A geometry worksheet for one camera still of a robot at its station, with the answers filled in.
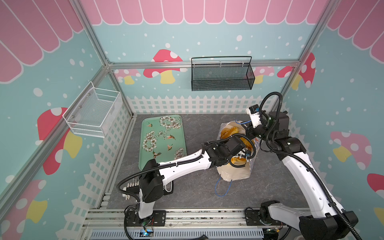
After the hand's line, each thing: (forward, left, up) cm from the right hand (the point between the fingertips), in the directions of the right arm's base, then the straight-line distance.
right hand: (242, 122), depth 72 cm
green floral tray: (+13, +47, -32) cm, 59 cm away
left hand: (-4, +7, -11) cm, 14 cm away
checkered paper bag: (-16, 0, -24) cm, 29 cm away
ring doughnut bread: (+11, +3, -23) cm, 25 cm away
